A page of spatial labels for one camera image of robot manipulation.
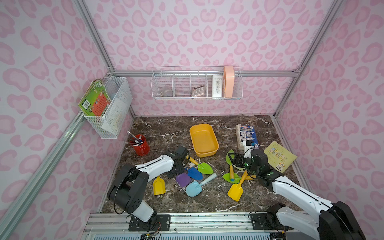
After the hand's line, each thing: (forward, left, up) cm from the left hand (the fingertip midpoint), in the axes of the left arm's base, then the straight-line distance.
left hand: (178, 169), depth 91 cm
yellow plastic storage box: (+21, -16, +1) cm, 26 cm away
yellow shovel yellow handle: (-10, +10, +1) cm, 14 cm away
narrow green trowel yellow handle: (0, -32, +1) cm, 32 cm away
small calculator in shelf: (+40, -12, +28) cm, 50 cm away
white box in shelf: (+41, -24, +31) cm, 56 cm away
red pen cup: (+11, +23, +11) cm, 27 cm away
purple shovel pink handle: (-6, -3, 0) cm, 7 cm away
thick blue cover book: (+26, -45, +2) cm, 52 cm away
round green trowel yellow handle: (-7, -34, +1) cm, 35 cm away
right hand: (+3, -30, +12) cm, 33 cm away
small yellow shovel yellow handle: (-13, -33, 0) cm, 35 cm away
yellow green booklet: (+8, -64, 0) cm, 64 cm away
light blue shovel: (-11, -10, -1) cm, 15 cm away
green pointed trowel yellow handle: (+2, -15, -1) cm, 15 cm away
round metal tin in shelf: (+38, +8, +28) cm, 48 cm away
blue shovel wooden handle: (-2, -10, -1) cm, 10 cm away
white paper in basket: (+20, +35, +26) cm, 48 cm away
